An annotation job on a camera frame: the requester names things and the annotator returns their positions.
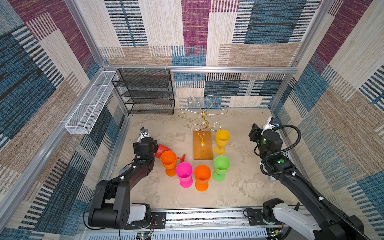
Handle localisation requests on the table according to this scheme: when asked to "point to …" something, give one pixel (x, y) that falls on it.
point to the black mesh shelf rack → (146, 91)
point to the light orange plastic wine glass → (168, 158)
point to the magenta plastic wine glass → (184, 172)
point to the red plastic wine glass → (161, 148)
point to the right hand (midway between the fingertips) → (258, 127)
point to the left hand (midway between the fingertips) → (144, 139)
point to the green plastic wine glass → (222, 164)
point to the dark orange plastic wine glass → (202, 173)
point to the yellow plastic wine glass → (222, 138)
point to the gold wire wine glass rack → (203, 137)
